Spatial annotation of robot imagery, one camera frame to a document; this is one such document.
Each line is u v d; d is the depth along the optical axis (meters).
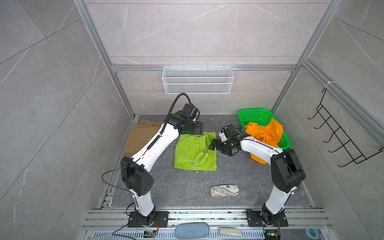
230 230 0.67
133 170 0.43
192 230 0.68
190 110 0.61
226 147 0.79
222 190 0.80
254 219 0.73
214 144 0.83
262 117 1.16
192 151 0.95
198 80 1.01
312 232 0.70
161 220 0.73
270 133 1.05
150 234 0.70
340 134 0.68
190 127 0.66
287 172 0.50
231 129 0.75
